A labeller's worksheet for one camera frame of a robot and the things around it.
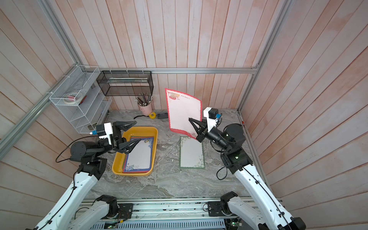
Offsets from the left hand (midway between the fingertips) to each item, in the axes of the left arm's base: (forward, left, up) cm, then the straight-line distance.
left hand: (138, 132), depth 57 cm
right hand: (+7, -21, 0) cm, 22 cm away
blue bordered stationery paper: (+6, +9, -39) cm, 40 cm away
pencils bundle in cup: (+54, +13, -30) cm, 63 cm away
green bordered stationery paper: (+11, -24, -42) cm, 49 cm away
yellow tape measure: (+44, +6, -38) cm, 59 cm away
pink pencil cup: (+47, +11, -36) cm, 60 cm away
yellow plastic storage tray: (+3, +22, -38) cm, 44 cm away
